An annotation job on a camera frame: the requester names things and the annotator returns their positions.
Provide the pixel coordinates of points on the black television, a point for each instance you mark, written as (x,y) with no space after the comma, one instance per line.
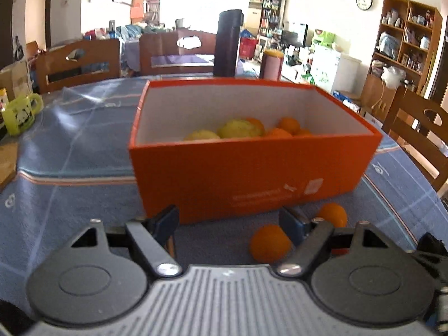
(295,35)

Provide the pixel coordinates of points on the small yellow lemon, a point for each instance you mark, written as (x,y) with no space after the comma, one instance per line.
(202,135)

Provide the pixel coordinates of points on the red can with yellow lid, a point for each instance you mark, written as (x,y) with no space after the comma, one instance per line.
(271,66)

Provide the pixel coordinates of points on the white plastic bag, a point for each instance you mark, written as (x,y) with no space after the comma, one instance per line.
(392,77)

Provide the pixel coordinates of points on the orange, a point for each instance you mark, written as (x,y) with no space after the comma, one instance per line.
(269,244)
(278,133)
(289,125)
(332,214)
(302,133)
(258,124)

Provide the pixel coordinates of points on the red basket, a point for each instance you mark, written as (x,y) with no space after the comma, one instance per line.
(249,48)

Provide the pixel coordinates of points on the pale blue plastic bag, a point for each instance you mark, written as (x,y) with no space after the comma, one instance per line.
(388,44)

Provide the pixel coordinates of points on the wooden bookshelf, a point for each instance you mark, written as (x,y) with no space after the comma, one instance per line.
(372,91)

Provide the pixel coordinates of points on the brown paper bag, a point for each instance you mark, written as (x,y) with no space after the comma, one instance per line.
(15,77)

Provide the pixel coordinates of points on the green mug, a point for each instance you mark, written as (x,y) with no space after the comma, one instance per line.
(19,117)

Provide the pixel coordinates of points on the orange cardboard box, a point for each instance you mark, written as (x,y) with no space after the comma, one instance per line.
(227,175)

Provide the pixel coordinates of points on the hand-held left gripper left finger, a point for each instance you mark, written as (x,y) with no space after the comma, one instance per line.
(165,222)

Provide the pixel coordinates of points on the wooden chair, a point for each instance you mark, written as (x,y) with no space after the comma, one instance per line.
(413,126)
(98,50)
(161,47)

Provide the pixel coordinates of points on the round wall clock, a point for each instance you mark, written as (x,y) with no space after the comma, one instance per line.
(364,0)

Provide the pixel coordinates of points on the narrow dark bookshelf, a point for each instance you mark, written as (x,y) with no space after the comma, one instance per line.
(272,14)

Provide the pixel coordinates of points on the wooden board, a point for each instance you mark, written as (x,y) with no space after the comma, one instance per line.
(7,162)

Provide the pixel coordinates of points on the white chest freezer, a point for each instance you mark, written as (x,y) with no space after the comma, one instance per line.
(330,68)

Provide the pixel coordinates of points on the blue patterned tablecloth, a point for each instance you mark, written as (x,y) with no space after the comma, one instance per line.
(70,147)

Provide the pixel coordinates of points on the black thermos bottle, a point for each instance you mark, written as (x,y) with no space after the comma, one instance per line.
(227,42)

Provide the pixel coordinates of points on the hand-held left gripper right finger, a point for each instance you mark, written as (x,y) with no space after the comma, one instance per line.
(295,225)

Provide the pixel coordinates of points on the green box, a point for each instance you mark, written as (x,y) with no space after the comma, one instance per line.
(323,38)

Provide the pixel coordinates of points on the large yellow lemon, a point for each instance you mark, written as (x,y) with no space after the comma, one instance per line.
(238,128)

